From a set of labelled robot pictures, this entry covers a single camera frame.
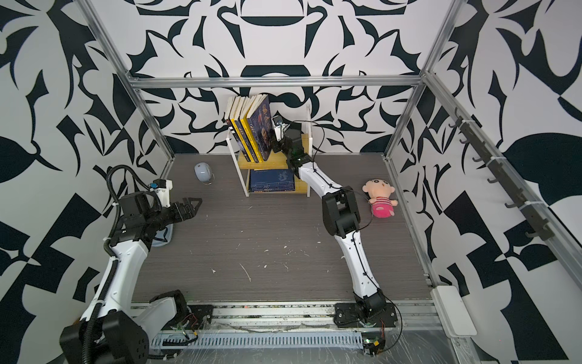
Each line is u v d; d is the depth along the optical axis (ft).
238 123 2.48
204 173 3.40
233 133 2.59
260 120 2.72
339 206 2.18
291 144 2.57
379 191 3.22
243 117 2.48
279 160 3.00
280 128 2.73
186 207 2.33
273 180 3.27
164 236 2.30
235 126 2.52
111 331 1.28
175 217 2.32
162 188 2.30
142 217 1.97
